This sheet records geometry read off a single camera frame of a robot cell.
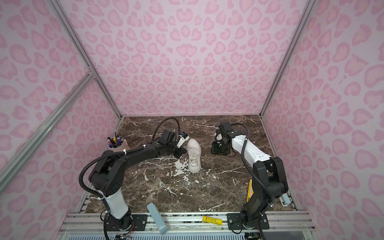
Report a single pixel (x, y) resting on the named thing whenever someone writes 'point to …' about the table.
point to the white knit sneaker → (194, 150)
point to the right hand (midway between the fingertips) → (214, 150)
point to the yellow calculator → (250, 190)
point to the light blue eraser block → (161, 225)
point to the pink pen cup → (120, 148)
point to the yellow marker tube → (212, 220)
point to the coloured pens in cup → (115, 142)
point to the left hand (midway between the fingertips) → (187, 148)
